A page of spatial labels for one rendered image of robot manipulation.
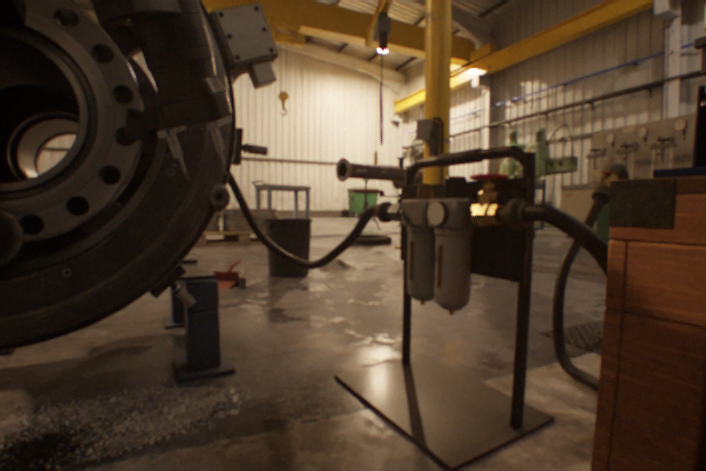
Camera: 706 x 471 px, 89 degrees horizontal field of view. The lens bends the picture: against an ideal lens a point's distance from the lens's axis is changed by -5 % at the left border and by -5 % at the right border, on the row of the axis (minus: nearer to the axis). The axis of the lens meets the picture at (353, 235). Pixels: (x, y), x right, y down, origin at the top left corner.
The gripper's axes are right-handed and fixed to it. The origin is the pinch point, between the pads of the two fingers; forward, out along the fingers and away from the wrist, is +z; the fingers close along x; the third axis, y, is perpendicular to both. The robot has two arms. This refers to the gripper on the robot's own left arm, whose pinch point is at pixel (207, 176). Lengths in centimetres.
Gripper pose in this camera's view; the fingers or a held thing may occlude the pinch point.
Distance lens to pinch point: 50.0
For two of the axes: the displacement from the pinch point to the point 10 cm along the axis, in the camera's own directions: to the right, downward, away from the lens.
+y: 0.9, -4.6, 8.8
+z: 1.6, 8.8, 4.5
